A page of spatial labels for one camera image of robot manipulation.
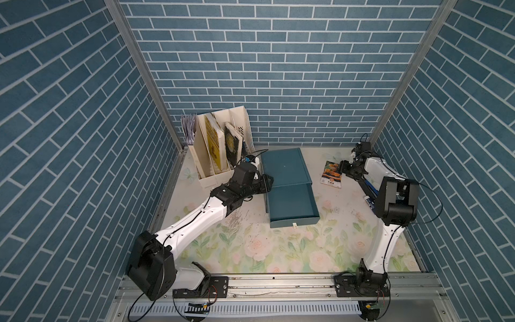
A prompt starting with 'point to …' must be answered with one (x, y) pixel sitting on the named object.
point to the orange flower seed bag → (332, 174)
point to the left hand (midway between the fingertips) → (275, 181)
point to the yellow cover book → (216, 143)
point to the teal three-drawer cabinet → (292, 200)
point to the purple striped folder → (189, 124)
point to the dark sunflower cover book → (233, 145)
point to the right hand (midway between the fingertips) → (344, 172)
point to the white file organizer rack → (209, 178)
